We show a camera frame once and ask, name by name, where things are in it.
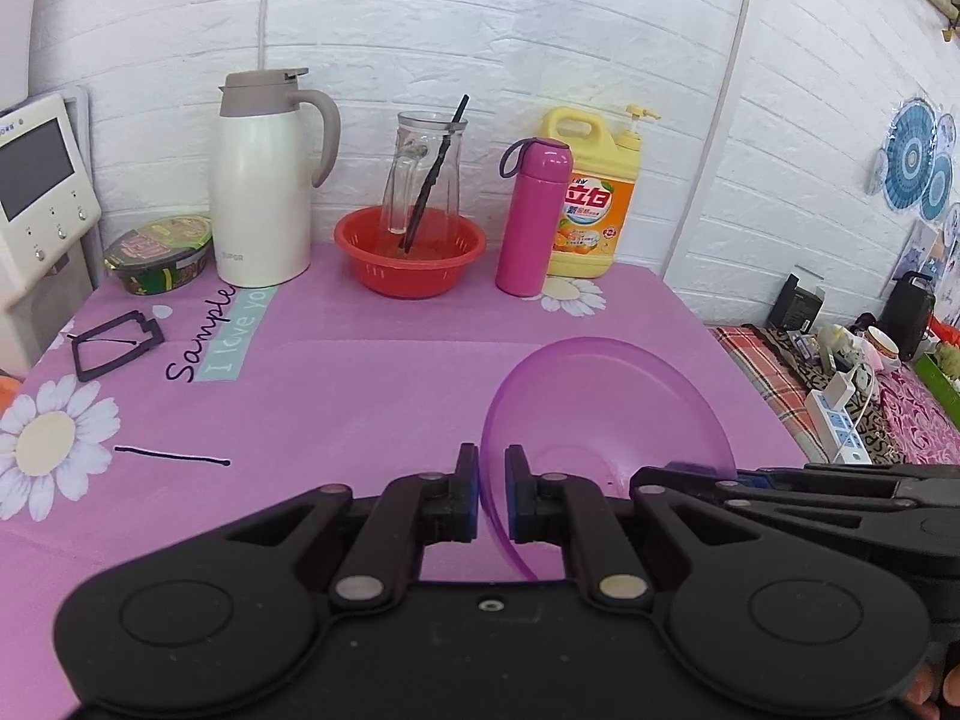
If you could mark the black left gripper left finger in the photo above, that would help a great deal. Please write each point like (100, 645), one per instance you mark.
(414, 512)

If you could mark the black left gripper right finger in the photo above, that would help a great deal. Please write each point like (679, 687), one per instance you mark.
(571, 512)

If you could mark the purple plastic bowl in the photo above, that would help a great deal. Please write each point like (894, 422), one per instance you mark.
(599, 408)

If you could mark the right hand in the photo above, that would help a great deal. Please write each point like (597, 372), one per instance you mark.
(932, 692)

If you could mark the white power strip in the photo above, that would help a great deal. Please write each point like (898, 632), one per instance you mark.
(838, 435)

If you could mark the white cup pink rim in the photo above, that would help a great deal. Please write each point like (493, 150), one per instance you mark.
(886, 348)

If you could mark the plaid cloth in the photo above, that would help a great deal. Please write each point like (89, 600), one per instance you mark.
(903, 424)

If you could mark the black speaker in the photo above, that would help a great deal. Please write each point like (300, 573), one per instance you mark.
(906, 313)

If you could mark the purple floral tablecloth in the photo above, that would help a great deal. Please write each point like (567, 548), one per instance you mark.
(317, 381)

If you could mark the black box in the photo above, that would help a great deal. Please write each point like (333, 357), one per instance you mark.
(798, 302)

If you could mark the black stirring stick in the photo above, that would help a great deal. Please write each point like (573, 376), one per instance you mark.
(427, 162)

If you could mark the red plastic basket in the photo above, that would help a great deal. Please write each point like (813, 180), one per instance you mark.
(444, 247)

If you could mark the pink thermos bottle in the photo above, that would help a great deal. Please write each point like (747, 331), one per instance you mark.
(539, 169)

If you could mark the yellow detergent jug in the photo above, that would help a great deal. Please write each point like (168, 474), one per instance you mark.
(606, 166)

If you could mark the black hairpin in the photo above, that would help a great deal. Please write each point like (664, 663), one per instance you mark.
(171, 456)

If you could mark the instant noodle cup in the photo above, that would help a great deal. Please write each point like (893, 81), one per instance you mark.
(161, 255)

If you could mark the white thermal carafe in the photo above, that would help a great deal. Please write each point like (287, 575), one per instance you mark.
(274, 144)

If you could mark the glass pitcher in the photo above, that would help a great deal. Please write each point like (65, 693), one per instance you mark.
(435, 232)

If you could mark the white water dispenser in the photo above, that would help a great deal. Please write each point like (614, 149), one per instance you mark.
(48, 210)

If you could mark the black folding handle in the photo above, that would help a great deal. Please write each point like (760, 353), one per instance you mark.
(111, 345)

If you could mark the blue wall decoration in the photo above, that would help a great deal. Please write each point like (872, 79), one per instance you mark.
(913, 168)

